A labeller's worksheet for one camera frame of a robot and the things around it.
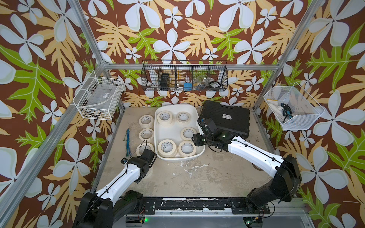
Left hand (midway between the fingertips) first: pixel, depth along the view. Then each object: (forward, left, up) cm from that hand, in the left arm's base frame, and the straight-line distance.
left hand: (142, 170), depth 85 cm
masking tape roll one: (+27, +2, -2) cm, 27 cm away
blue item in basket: (+48, -28, +26) cm, 61 cm away
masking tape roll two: (+39, +4, -1) cm, 39 cm away
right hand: (+15, -31, +15) cm, 37 cm away
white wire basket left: (+30, +23, +31) cm, 49 cm away
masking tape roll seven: (+29, -28, -2) cm, 40 cm away
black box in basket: (+55, -11, +25) cm, 61 cm away
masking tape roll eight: (+15, -14, -1) cm, 21 cm away
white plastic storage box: (+35, -18, -2) cm, 39 cm away
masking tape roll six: (+14, -27, +1) cm, 31 cm away
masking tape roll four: (+42, -10, 0) cm, 43 cm away
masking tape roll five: (+44, -25, -2) cm, 51 cm away
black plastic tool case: (+35, -64, +5) cm, 73 cm away
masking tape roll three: (+16, +3, 0) cm, 16 cm away
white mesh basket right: (+21, -90, +31) cm, 97 cm away
